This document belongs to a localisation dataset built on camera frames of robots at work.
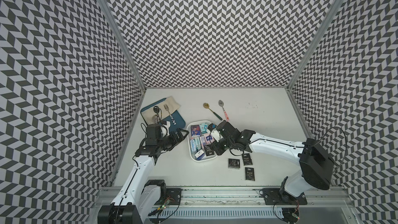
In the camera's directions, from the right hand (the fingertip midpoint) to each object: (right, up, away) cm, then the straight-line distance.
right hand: (212, 149), depth 81 cm
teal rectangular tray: (-24, +13, +20) cm, 34 cm away
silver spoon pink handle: (+7, +24, +28) cm, 37 cm away
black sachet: (+11, -8, +1) cm, 14 cm away
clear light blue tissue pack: (-10, +1, +4) cm, 11 cm away
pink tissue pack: (-6, +3, +6) cm, 9 cm away
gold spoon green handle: (-4, +23, +27) cm, 36 cm away
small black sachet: (-2, 0, 0) cm, 2 cm away
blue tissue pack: (-2, +5, +5) cm, 8 cm away
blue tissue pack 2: (-7, -3, -2) cm, 8 cm away
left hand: (-15, +6, 0) cm, 17 cm away
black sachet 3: (+19, -12, -2) cm, 23 cm away
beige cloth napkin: (-33, +20, +25) cm, 46 cm away
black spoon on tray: (-36, +19, +24) cm, 47 cm away
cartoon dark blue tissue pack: (-9, +9, +8) cm, 15 cm away
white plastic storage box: (-10, -4, -2) cm, 11 cm away
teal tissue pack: (-5, +10, +8) cm, 14 cm away
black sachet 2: (+19, -6, +2) cm, 20 cm away
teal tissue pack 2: (-8, +2, +4) cm, 9 cm away
